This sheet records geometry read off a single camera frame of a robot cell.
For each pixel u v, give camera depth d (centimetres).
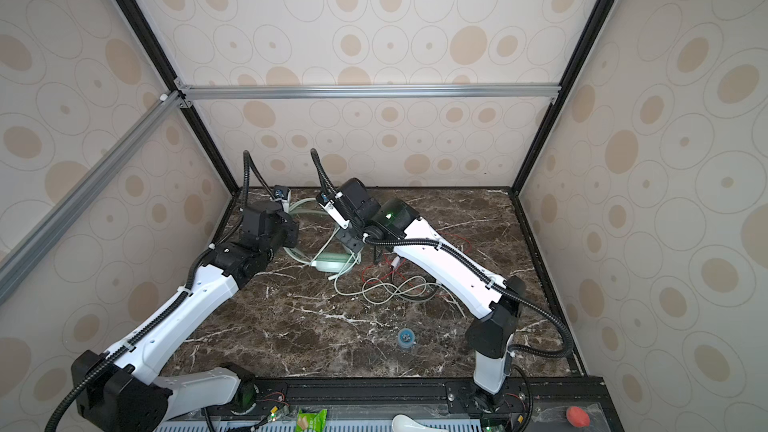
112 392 37
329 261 73
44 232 55
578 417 69
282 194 66
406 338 83
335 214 63
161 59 83
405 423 69
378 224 47
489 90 170
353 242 64
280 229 60
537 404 73
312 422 68
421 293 92
